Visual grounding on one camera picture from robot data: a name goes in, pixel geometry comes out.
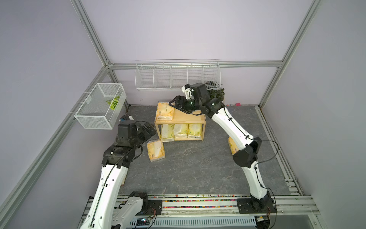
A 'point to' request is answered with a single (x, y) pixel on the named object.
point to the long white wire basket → (174, 74)
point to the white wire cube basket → (100, 109)
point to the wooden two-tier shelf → (181, 117)
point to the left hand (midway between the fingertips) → (149, 130)
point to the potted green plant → (218, 93)
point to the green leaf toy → (114, 103)
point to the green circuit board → (143, 222)
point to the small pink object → (238, 104)
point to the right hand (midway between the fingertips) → (172, 104)
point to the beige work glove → (123, 180)
